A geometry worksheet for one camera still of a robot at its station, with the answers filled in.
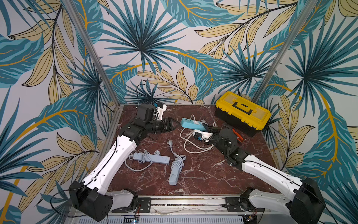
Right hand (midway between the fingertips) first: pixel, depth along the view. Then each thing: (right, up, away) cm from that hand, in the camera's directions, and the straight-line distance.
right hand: (205, 123), depth 76 cm
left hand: (-16, -2, -6) cm, 17 cm away
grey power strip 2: (-17, -29, +2) cm, 33 cm away
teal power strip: (-7, 0, -4) cm, 8 cm away
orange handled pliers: (+29, -12, +25) cm, 40 cm away
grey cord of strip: (-35, -20, +8) cm, 41 cm away
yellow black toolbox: (+28, +6, +17) cm, 33 cm away
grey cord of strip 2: (-14, -22, +8) cm, 27 cm away
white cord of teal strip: (-10, -12, +19) cm, 24 cm away
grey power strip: (-30, -22, +11) cm, 38 cm away
